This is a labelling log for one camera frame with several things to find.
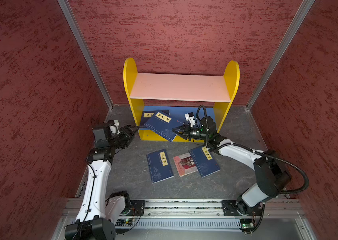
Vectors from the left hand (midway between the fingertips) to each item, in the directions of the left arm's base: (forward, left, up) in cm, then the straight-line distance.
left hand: (138, 133), depth 75 cm
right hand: (+1, -17, -1) cm, 17 cm away
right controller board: (-36, -55, -24) cm, 70 cm away
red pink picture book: (-6, -26, -24) cm, 36 cm away
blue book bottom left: (-8, -10, -23) cm, 27 cm away
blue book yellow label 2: (-4, -38, -23) cm, 45 cm away
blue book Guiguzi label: (+20, 0, -9) cm, 22 cm away
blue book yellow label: (+6, -12, 0) cm, 14 cm away
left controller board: (-36, +5, -24) cm, 44 cm away
